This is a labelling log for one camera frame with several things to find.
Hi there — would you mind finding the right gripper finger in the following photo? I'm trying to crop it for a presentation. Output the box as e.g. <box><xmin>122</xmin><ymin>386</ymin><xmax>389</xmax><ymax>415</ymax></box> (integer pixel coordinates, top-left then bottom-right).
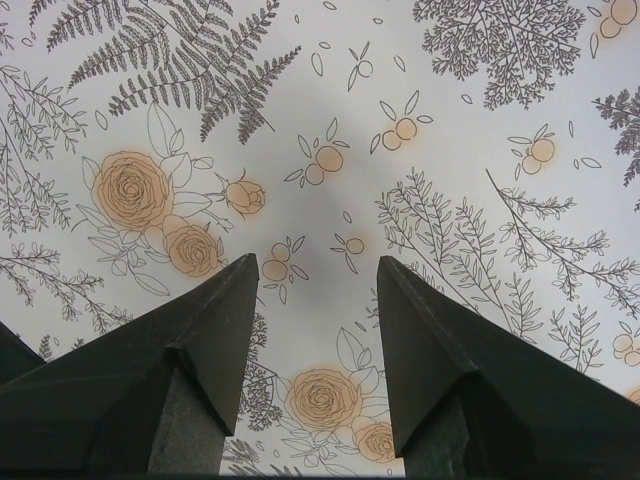
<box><xmin>377</xmin><ymin>256</ymin><xmax>639</xmax><ymax>475</ymax></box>

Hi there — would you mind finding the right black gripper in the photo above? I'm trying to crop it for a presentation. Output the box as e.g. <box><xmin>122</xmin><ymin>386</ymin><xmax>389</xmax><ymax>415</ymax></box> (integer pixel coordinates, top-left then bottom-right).
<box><xmin>0</xmin><ymin>254</ymin><xmax>259</xmax><ymax>475</ymax></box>

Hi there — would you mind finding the floral table mat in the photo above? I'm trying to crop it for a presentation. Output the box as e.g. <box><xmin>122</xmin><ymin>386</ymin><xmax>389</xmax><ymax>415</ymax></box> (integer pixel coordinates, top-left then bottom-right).
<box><xmin>1</xmin><ymin>1</ymin><xmax>639</xmax><ymax>477</ymax></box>

